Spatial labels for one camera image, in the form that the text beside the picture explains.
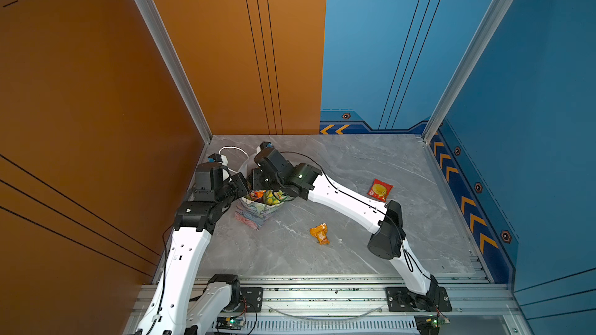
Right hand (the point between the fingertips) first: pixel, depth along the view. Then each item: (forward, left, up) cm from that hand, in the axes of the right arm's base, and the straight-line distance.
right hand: (250, 177), depth 76 cm
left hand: (0, +1, +1) cm, 1 cm away
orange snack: (-9, -24, -23) cm, 34 cm away
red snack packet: (+10, -50, -23) cm, 55 cm away
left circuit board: (-37, +5, -25) cm, 45 cm away
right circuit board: (-37, -56, -26) cm, 72 cm away
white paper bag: (-8, 0, -9) cm, 12 cm away
